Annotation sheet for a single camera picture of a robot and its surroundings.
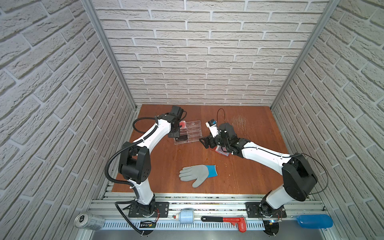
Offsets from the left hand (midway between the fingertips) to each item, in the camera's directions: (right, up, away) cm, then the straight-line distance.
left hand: (179, 124), depth 91 cm
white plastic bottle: (+6, -40, -27) cm, 49 cm away
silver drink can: (-33, -38, -32) cm, 60 cm away
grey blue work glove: (+13, -28, -6) cm, 32 cm away
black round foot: (+47, -51, -21) cm, 72 cm away
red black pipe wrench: (+32, -46, -21) cm, 60 cm away
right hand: (+16, -6, -7) cm, 18 cm away
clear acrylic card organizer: (+9, -5, +9) cm, 14 cm away
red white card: (+2, +1, +6) cm, 6 cm away
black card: (+1, -9, +8) cm, 13 cm away
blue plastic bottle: (+70, -47, -19) cm, 86 cm away
